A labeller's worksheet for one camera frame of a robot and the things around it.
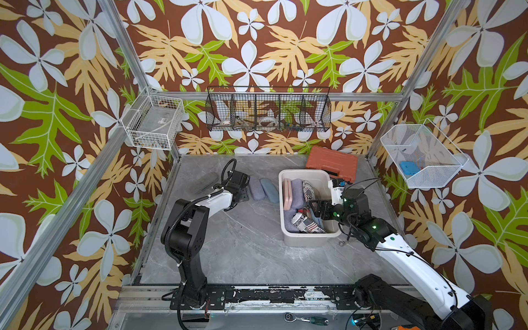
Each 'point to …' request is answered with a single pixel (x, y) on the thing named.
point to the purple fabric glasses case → (256, 188)
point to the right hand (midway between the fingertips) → (314, 201)
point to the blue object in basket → (409, 167)
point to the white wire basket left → (152, 121)
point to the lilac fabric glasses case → (298, 199)
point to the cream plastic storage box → (320, 181)
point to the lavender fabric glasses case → (288, 214)
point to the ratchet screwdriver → (290, 317)
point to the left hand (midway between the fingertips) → (240, 191)
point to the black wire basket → (268, 108)
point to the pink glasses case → (287, 194)
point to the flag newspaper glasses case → (300, 221)
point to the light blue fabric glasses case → (270, 190)
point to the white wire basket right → (425, 157)
